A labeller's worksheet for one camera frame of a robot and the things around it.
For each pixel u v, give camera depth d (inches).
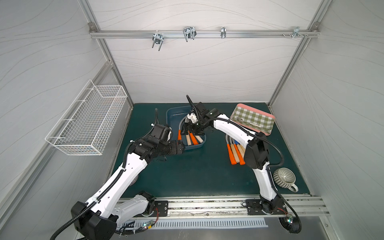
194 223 27.7
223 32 30.8
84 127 26.9
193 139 38.7
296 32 30.1
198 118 27.6
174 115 43.3
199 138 38.5
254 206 29.5
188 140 38.6
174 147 25.7
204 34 30.8
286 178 32.6
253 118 43.7
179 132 32.7
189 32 30.1
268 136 39.8
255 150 21.2
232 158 35.0
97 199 15.2
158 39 31.3
